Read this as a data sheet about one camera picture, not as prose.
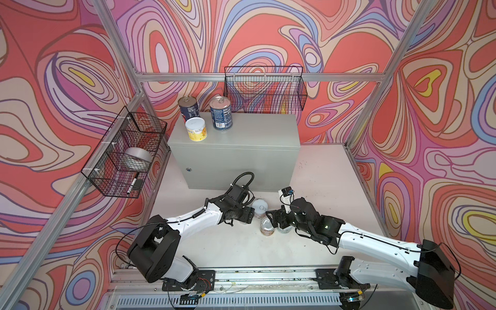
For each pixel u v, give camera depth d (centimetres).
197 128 70
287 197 68
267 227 80
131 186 73
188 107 72
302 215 57
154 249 43
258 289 72
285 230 83
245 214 77
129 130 81
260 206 88
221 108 70
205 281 72
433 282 39
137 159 71
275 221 69
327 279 73
